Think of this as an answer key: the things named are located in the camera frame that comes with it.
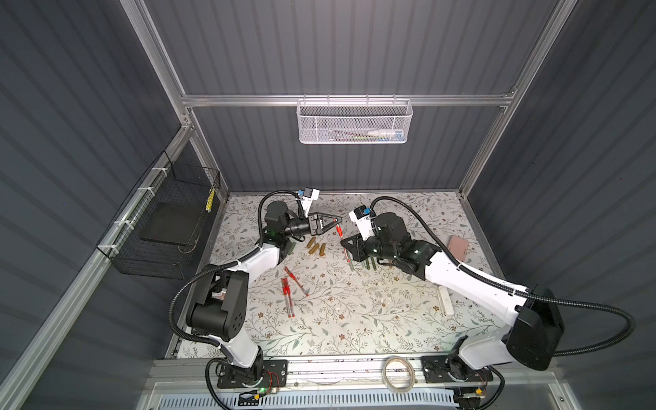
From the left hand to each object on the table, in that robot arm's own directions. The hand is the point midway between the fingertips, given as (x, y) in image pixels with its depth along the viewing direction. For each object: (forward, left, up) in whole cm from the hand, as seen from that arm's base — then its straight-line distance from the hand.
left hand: (345, 224), depth 75 cm
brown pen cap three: (+9, +12, -27) cm, 31 cm away
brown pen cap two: (+12, +13, -26) cm, 31 cm away
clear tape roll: (-37, -19, -25) cm, 48 cm away
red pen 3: (-7, +21, -26) cm, 35 cm away
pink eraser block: (+9, -47, -26) cm, 55 cm away
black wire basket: (-6, +52, +3) cm, 52 cm away
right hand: (-4, 0, -3) cm, 5 cm away
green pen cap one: (+9, +21, -27) cm, 35 cm away
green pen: (0, -4, -27) cm, 27 cm away
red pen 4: (-7, +20, -27) cm, 34 cm away
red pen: (-2, +1, -2) cm, 3 cm away
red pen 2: (-3, +19, -27) cm, 33 cm away
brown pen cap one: (+7, +8, -26) cm, 28 cm away
